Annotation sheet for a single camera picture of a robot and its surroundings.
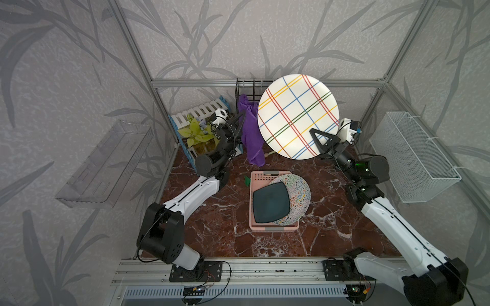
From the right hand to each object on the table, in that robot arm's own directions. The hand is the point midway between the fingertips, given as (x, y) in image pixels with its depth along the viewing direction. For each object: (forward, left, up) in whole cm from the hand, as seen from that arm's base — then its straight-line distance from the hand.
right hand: (310, 135), depth 55 cm
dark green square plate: (+1, +9, -48) cm, 49 cm away
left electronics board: (-33, +40, -49) cm, 71 cm away
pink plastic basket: (+14, +15, -46) cm, 50 cm away
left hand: (+3, +17, +4) cm, 18 cm away
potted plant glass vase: (+25, +43, -24) cm, 55 cm away
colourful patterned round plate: (-1, -3, -39) cm, 39 cm away
